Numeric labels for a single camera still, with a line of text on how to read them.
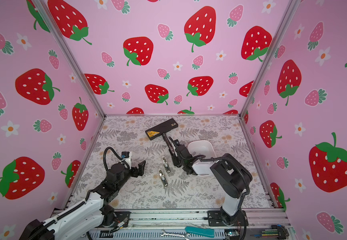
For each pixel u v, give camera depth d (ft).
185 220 2.46
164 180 2.84
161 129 3.65
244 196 1.64
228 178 1.57
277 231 2.26
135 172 2.45
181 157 2.36
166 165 3.03
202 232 2.29
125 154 2.35
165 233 2.30
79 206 1.68
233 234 2.30
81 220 1.66
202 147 3.21
